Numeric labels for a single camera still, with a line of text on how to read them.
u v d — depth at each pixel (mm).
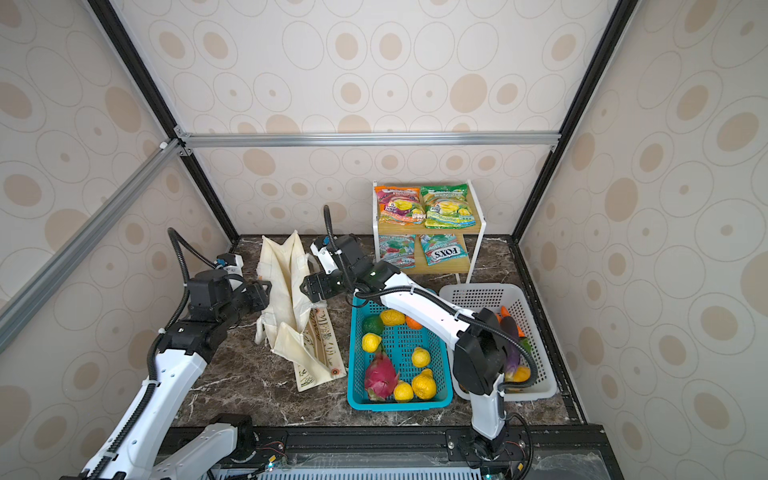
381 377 763
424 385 778
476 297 947
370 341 852
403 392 778
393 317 919
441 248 919
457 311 489
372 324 877
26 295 528
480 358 464
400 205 778
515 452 727
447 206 776
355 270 603
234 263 666
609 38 714
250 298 663
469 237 960
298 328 669
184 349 488
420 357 848
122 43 716
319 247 696
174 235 567
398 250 904
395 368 856
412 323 538
